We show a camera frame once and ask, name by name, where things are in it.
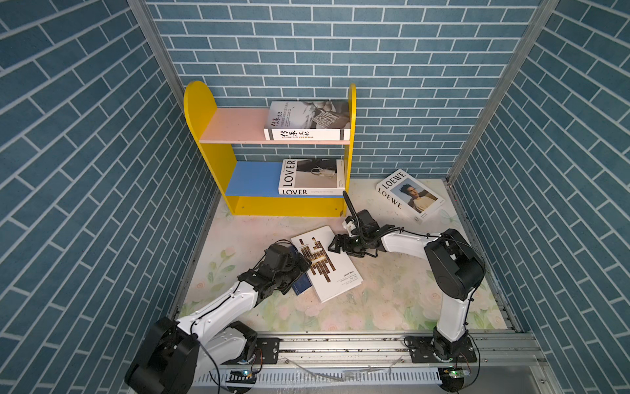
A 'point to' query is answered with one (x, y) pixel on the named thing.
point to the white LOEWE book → (415, 199)
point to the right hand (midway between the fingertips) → (334, 248)
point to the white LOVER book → (312, 176)
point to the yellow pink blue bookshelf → (248, 167)
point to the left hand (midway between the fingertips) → (307, 269)
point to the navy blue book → (302, 284)
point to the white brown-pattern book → (332, 272)
